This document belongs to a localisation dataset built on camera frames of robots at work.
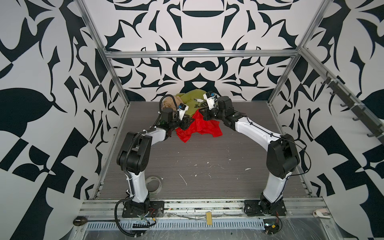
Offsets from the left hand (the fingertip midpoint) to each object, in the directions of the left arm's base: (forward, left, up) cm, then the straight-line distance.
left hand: (191, 114), depth 93 cm
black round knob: (-52, +53, -13) cm, 75 cm away
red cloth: (-6, -5, -3) cm, 9 cm away
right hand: (-3, -5, +8) cm, 10 cm away
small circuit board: (-56, -36, -16) cm, 69 cm away
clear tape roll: (-37, +22, -15) cm, 45 cm away
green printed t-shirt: (+17, -3, -4) cm, 18 cm away
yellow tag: (-52, -7, -14) cm, 55 cm away
